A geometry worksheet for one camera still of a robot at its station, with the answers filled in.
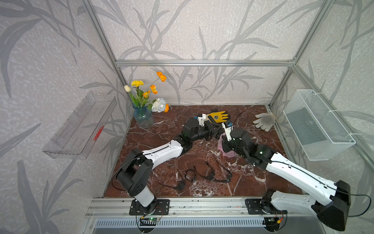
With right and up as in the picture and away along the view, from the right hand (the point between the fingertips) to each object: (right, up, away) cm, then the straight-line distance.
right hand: (222, 135), depth 76 cm
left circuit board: (-38, -43, -4) cm, 57 cm away
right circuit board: (+24, -43, -5) cm, 49 cm away
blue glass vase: (-50, +10, +23) cm, 56 cm away
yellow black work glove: (+3, +10, +35) cm, 37 cm away
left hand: (0, +4, -2) cm, 5 cm away
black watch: (+5, -25, +4) cm, 26 cm away
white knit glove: (+39, +6, +33) cm, 52 cm away
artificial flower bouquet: (-48, +21, +12) cm, 54 cm away
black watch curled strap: (-17, -22, +11) cm, 30 cm away
